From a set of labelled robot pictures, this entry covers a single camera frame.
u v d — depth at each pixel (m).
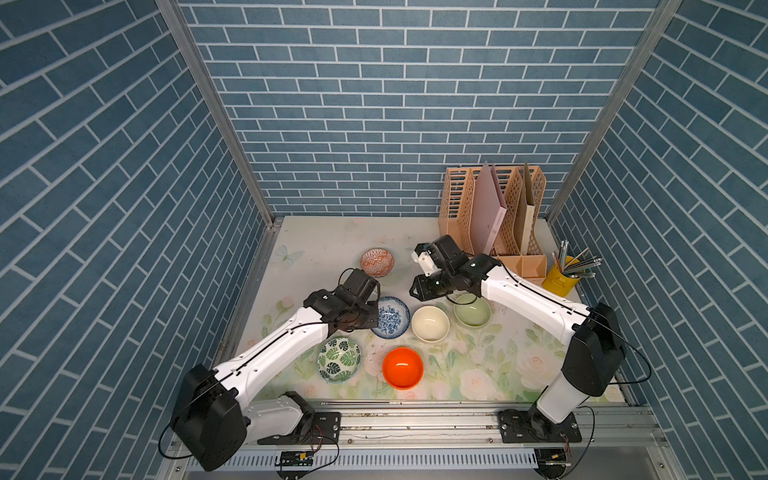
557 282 0.94
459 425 0.76
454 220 1.20
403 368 0.82
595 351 0.45
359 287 0.61
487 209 0.96
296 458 0.72
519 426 0.73
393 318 0.84
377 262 1.05
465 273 0.59
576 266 0.94
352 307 0.60
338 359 0.85
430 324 0.91
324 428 0.74
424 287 0.72
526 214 0.87
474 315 0.92
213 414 0.38
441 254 0.65
